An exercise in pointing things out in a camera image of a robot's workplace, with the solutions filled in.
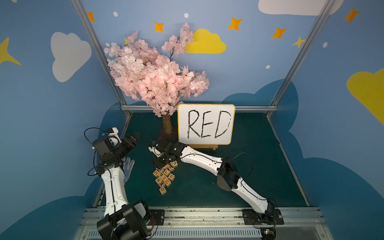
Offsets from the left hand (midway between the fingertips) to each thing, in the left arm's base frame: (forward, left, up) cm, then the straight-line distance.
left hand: (136, 135), depth 78 cm
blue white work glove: (-7, +11, -24) cm, 27 cm away
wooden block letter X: (-18, -13, -21) cm, 31 cm away
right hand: (-7, -10, -16) cm, 20 cm away
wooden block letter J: (-6, -19, -21) cm, 29 cm away
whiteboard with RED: (+14, -38, -6) cm, 41 cm away
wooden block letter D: (-22, -14, -21) cm, 34 cm away
